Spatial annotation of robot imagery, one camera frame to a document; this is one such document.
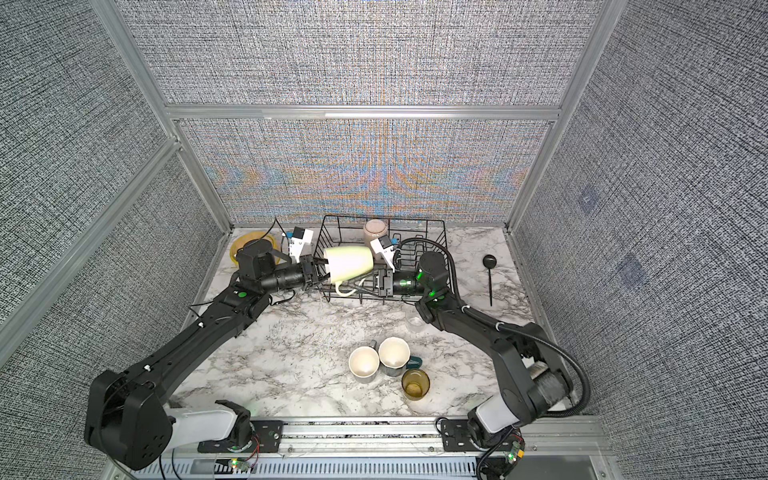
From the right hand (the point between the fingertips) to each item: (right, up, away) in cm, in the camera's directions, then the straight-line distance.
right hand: (351, 281), depth 67 cm
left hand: (-1, +3, +3) cm, 4 cm away
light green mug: (-1, +4, -2) cm, 5 cm away
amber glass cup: (+16, -30, +14) cm, 36 cm away
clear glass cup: (+17, -15, +25) cm, 34 cm away
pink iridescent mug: (+4, +14, +33) cm, 36 cm away
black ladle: (+45, +3, +40) cm, 60 cm away
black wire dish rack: (+14, +10, +6) cm, 18 cm away
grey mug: (+2, -24, +14) cm, 28 cm away
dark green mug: (+10, -23, +16) cm, 29 cm away
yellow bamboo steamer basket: (-41, +13, +44) cm, 61 cm away
